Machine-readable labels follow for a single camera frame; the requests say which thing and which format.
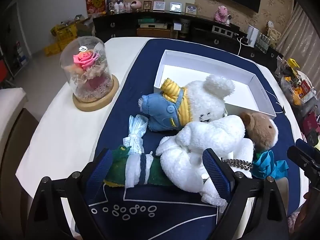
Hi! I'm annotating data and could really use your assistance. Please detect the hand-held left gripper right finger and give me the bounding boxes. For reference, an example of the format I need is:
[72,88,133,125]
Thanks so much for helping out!
[202,148,290,240]

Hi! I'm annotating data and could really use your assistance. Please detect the pink plush toy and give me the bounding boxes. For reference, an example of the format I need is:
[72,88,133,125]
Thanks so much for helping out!
[214,5,230,23]

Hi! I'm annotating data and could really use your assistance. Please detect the beige plush doll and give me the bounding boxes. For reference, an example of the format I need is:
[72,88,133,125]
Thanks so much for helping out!
[265,20,280,48]

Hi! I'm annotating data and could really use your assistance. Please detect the metal chain bracelet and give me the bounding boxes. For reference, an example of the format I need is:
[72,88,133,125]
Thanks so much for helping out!
[221,159,253,170]

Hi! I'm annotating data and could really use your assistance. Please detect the grey printed can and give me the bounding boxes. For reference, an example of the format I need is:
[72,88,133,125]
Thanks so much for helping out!
[180,19,192,34]

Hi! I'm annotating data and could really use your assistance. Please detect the white router tower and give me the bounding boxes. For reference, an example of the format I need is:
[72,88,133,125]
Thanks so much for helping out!
[246,25,258,47]

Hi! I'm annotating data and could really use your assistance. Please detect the row of clear glass bottles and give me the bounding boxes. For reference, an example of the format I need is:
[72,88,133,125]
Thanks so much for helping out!
[255,34,270,53]

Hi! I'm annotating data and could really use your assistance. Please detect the brown cardboard box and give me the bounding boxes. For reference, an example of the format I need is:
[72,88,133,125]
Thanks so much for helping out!
[75,16,97,38]

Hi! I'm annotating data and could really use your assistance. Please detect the light blue face mask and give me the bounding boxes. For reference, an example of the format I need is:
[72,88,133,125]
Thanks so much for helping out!
[122,114,152,155]

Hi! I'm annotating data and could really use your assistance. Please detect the white media player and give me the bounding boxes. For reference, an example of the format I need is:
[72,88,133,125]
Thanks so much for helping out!
[139,23,168,29]

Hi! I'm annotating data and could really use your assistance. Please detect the white cardboard box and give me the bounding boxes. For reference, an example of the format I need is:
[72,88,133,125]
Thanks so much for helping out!
[153,49,277,119]

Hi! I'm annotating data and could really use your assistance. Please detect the glass dome with pink rose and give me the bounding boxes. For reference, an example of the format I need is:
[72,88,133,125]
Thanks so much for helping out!
[59,36,120,112]

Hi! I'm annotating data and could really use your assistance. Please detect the person's pink fuzzy clothing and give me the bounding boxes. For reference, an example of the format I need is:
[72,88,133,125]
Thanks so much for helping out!
[287,211,300,233]

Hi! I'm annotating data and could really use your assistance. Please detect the brown wooden box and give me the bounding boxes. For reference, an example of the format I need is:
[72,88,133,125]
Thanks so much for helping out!
[137,27,172,38]

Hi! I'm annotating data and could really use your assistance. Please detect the stack of yellow crates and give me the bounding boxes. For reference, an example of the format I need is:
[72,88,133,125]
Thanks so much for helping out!
[44,17,78,57]

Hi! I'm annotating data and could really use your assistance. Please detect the blue picture card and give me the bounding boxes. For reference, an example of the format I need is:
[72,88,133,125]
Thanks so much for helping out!
[107,0,124,13]

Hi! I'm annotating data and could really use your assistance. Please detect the light wooden photo frame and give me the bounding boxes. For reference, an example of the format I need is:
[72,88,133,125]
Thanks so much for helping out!
[185,3,198,15]

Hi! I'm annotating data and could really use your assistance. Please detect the dark red box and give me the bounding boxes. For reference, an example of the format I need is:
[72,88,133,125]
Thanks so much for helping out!
[301,112,320,145]

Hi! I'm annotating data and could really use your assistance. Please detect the white teddy bear denim overalls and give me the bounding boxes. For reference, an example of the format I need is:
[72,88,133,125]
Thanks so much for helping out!
[138,74,236,132]

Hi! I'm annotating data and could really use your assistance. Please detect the teal cloth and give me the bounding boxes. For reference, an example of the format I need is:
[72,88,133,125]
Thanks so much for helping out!
[251,150,289,180]

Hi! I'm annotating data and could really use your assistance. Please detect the white mesh cloth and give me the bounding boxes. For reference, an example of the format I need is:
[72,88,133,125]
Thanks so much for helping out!
[232,138,255,178]

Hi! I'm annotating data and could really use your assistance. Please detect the black cabinet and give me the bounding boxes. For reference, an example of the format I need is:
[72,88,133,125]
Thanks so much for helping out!
[93,11,284,60]

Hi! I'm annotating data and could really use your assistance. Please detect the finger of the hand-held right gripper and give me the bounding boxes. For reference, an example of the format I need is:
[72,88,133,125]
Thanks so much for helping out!
[287,146,320,178]
[295,139,320,161]

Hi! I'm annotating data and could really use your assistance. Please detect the white cable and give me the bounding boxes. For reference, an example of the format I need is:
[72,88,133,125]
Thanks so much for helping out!
[236,37,248,55]

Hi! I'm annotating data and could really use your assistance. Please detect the beige curtain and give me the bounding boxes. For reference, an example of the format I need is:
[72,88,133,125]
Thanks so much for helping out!
[275,4,320,63]

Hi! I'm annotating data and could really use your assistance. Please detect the white cloth with navy band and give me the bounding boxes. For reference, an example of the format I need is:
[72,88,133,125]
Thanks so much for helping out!
[124,152,160,188]

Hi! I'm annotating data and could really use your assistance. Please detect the white sofa cushion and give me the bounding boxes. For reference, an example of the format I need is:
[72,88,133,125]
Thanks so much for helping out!
[0,87,27,153]

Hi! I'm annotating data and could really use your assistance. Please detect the navy blue table mat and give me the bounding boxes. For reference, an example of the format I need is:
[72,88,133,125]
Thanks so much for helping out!
[75,39,304,240]

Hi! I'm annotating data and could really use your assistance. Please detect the wall socket panel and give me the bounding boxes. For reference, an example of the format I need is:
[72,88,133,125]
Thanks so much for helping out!
[212,25,234,35]

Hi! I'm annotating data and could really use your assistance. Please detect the red gift box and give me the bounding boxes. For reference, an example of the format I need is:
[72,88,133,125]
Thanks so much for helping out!
[86,0,108,18]

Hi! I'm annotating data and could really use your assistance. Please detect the silver photo frame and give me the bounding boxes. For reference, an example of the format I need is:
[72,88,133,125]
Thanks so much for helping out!
[169,2,183,13]

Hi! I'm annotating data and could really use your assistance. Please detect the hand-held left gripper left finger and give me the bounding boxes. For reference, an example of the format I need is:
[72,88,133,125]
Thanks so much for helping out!
[25,148,114,240]

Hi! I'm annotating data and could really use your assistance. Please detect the clear bag of snacks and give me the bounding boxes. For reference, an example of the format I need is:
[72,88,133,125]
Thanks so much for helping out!
[275,57,320,120]

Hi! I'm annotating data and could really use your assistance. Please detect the brown teddy bear white robe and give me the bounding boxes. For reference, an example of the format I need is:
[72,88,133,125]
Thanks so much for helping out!
[155,112,278,207]

